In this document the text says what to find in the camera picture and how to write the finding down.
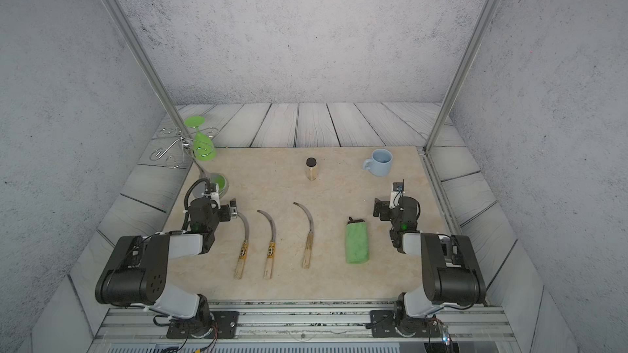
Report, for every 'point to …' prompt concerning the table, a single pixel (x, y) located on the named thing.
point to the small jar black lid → (311, 168)
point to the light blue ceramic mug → (380, 163)
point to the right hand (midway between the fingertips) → (391, 197)
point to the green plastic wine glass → (204, 148)
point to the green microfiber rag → (356, 241)
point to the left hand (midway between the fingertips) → (225, 199)
